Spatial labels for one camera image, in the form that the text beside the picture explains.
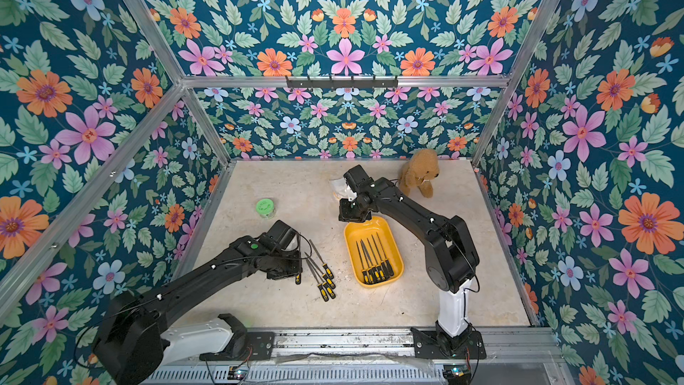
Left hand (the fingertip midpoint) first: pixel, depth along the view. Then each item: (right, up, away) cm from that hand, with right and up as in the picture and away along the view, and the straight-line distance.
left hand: (307, 270), depth 81 cm
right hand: (+11, +16, +6) cm, 20 cm away
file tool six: (+5, -1, +7) cm, 8 cm away
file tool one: (+26, +1, +8) cm, 27 cm away
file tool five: (+18, -2, +7) cm, 19 cm away
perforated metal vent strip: (0, -24, -11) cm, 27 cm away
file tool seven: (+5, -3, +5) cm, 8 cm away
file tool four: (+21, -1, +7) cm, 22 cm away
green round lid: (-19, +18, +17) cm, 32 cm away
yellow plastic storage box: (+27, +8, +7) cm, 29 cm away
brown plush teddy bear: (+38, +32, +14) cm, 52 cm away
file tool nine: (+3, -6, +3) cm, 8 cm away
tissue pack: (+9, +24, +24) cm, 35 cm away
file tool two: (+25, -3, +5) cm, 26 cm away
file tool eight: (+5, -6, +3) cm, 8 cm away
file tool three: (+23, -1, +7) cm, 24 cm away
